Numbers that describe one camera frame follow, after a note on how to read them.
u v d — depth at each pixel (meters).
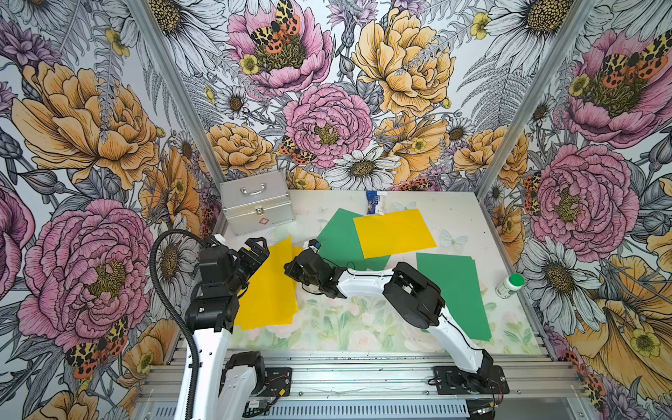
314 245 0.89
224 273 0.55
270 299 0.92
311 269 0.73
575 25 0.74
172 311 0.47
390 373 0.78
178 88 0.86
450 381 0.74
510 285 0.85
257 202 1.01
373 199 1.16
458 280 0.94
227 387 0.57
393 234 1.14
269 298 0.93
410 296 0.60
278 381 0.74
